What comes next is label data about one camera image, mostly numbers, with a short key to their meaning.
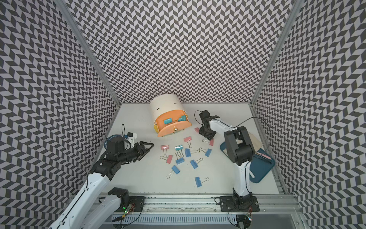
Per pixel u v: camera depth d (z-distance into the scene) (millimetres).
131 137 724
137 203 737
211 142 941
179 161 880
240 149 520
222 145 919
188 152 913
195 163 871
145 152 672
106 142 573
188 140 967
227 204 739
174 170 849
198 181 802
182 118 846
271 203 754
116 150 578
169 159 894
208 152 928
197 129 1032
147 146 718
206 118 731
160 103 908
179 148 916
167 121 821
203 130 889
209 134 862
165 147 895
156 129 807
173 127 724
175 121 867
